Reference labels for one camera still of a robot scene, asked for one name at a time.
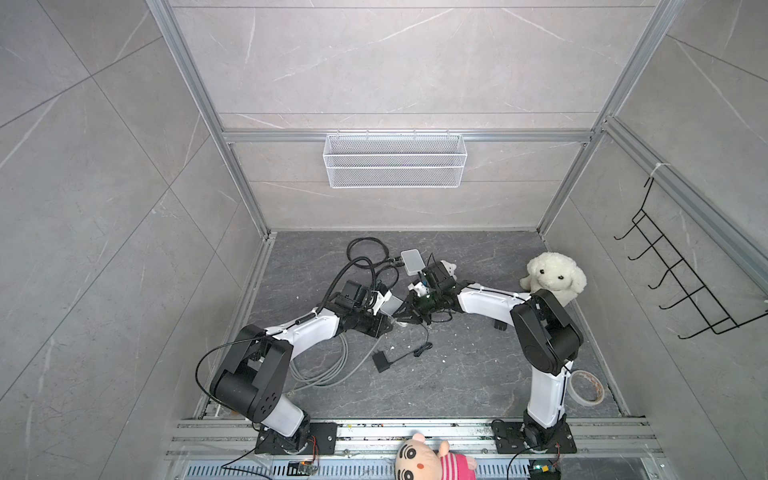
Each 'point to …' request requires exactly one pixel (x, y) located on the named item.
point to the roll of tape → (585, 388)
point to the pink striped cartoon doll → (419, 459)
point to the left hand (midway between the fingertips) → (390, 321)
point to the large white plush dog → (557, 273)
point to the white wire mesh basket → (395, 160)
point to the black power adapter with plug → (443, 282)
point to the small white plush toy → (450, 268)
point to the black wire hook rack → (714, 313)
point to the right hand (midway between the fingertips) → (394, 314)
